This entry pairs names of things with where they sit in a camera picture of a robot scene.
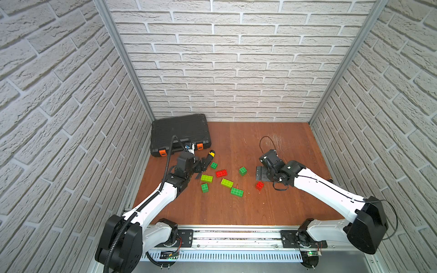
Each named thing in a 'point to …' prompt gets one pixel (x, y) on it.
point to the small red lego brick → (259, 185)
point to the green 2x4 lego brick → (236, 192)
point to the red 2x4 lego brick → (221, 173)
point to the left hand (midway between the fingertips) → (199, 156)
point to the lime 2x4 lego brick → (206, 178)
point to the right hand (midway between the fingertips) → (267, 174)
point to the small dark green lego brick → (242, 171)
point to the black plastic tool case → (191, 128)
